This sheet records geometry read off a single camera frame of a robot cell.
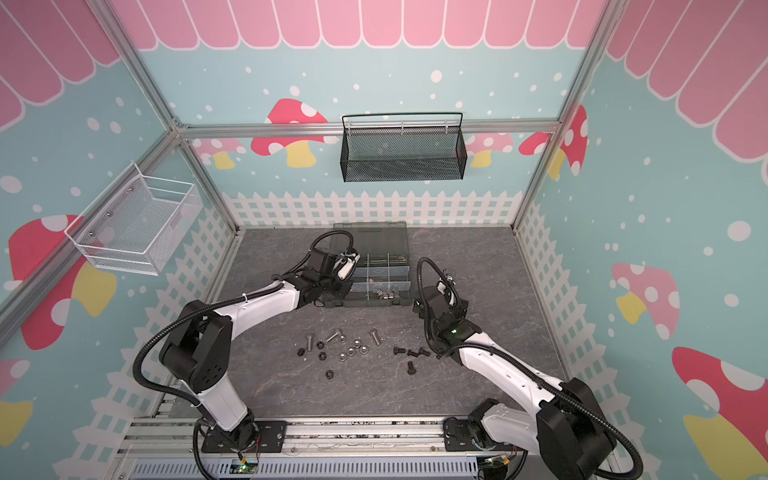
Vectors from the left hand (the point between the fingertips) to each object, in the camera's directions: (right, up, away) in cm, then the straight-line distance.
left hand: (348, 281), depth 93 cm
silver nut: (+3, -18, -4) cm, 19 cm away
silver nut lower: (-1, -22, -6) cm, 23 cm away
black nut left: (-13, -20, -6) cm, 25 cm away
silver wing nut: (+10, -5, +6) cm, 13 cm away
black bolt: (+15, -20, -5) cm, 26 cm away
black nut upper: (-9, -19, -4) cm, 21 cm away
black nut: (-7, -22, -6) cm, 23 cm away
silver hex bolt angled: (-5, -17, -3) cm, 18 cm away
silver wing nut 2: (+13, -5, +6) cm, 15 cm away
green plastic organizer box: (+10, +1, +11) cm, 15 cm away
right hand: (+26, -3, -9) cm, 28 cm away
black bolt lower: (+19, -25, -8) cm, 32 cm away
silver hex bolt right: (+8, -16, -2) cm, 18 cm away
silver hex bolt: (-11, -18, -4) cm, 22 cm away
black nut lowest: (-4, -26, -9) cm, 27 cm away
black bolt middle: (+22, -20, -6) cm, 31 cm away
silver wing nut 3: (+15, -4, +6) cm, 17 cm away
